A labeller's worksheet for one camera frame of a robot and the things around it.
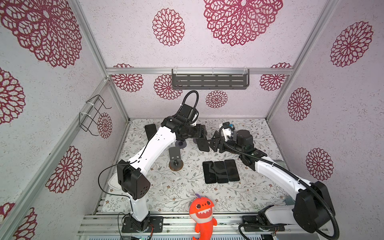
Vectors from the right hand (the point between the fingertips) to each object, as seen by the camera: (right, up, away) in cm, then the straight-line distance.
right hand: (208, 139), depth 77 cm
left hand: (-4, +3, +1) cm, 5 cm away
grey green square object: (+48, -15, +18) cm, 53 cm away
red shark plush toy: (-4, -33, -6) cm, 34 cm away
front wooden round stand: (-19, -16, +17) cm, 30 cm away
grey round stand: (-15, -5, +29) cm, 33 cm away
